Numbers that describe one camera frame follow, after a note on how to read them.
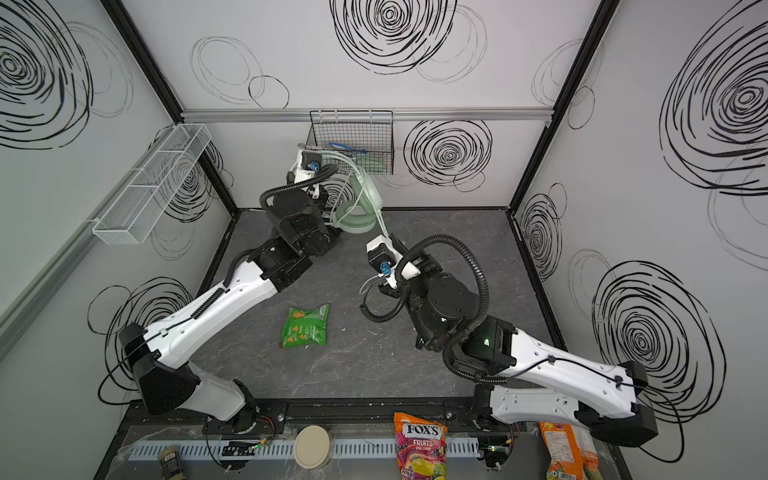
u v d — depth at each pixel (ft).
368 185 2.03
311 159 1.70
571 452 2.17
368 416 2.47
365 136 3.16
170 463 2.14
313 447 2.11
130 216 2.37
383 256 1.32
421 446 2.19
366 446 2.32
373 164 3.17
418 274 1.51
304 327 2.77
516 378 1.32
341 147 2.96
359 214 2.25
